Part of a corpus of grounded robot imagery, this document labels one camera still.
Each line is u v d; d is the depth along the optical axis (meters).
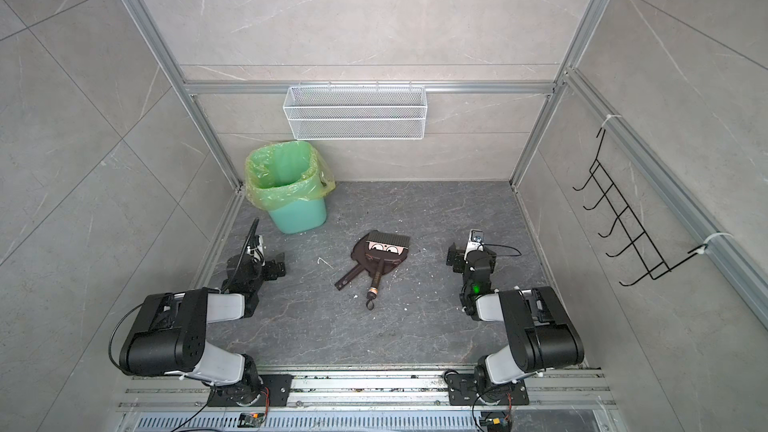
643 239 0.61
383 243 1.00
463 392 0.73
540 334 0.44
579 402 0.74
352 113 1.00
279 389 0.73
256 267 0.77
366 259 0.97
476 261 0.70
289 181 1.07
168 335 0.45
